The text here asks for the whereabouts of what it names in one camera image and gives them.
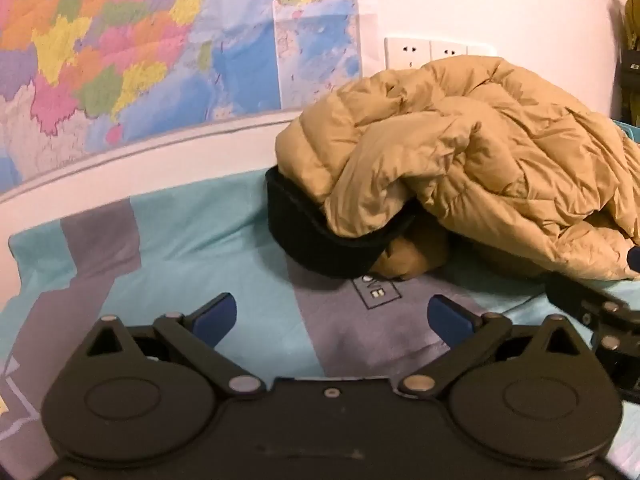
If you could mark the olive hanging cloth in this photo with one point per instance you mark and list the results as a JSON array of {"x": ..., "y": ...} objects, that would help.
[{"x": 631, "y": 22}]

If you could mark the tan puffer jacket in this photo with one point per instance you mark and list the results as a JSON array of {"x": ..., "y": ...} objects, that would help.
[{"x": 475, "y": 160}]

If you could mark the colourful wall map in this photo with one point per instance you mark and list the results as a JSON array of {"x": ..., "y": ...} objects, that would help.
[{"x": 150, "y": 40}]

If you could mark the teal and grey bed sheet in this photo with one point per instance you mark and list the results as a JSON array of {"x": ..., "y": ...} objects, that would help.
[{"x": 200, "y": 245}]

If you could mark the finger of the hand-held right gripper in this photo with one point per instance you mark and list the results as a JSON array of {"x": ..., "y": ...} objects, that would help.
[
  {"x": 635, "y": 256},
  {"x": 575, "y": 297}
]

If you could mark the blue plastic basket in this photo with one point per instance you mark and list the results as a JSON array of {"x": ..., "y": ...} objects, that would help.
[{"x": 627, "y": 130}]

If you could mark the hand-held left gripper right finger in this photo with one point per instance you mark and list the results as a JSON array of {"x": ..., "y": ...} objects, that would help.
[{"x": 450, "y": 317}]

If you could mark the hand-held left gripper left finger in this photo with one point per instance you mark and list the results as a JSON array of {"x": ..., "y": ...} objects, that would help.
[{"x": 215, "y": 317}]

